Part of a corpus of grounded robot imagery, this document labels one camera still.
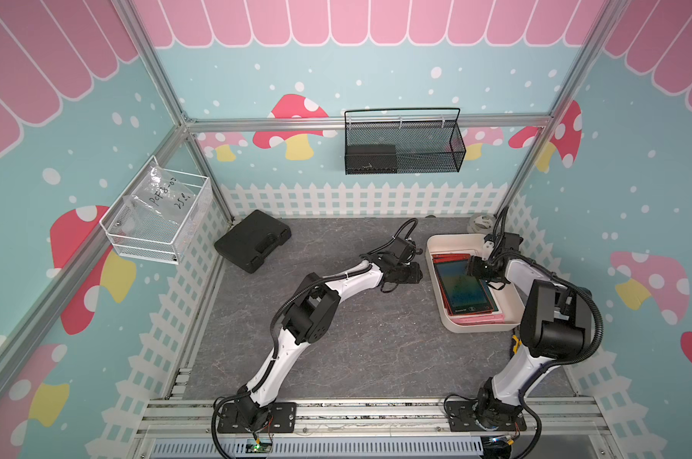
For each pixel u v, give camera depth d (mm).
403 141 968
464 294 948
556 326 493
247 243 1062
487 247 901
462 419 739
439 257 1064
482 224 1149
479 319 915
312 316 580
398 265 775
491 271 725
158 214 701
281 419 742
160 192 716
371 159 874
